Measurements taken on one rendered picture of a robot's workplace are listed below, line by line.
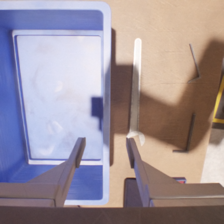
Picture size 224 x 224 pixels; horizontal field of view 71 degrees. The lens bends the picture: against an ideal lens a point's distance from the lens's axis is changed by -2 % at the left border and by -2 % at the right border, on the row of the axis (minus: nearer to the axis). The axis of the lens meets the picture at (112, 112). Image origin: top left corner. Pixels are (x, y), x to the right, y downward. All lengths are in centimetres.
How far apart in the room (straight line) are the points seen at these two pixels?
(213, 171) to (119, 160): 86
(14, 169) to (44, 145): 7
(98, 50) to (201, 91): 23
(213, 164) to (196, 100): 79
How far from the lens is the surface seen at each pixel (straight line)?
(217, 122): 62
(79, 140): 16
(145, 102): 35
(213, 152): 111
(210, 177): 119
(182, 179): 45
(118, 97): 34
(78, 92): 34
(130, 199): 37
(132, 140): 16
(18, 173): 40
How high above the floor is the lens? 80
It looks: 75 degrees down
